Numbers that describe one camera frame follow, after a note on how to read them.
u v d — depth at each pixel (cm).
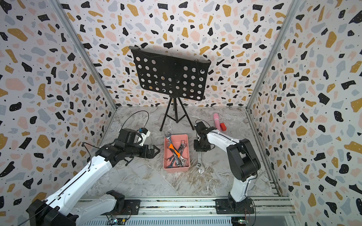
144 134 70
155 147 72
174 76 73
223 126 108
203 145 80
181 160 88
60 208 38
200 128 76
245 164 48
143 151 67
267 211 73
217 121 110
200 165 88
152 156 68
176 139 98
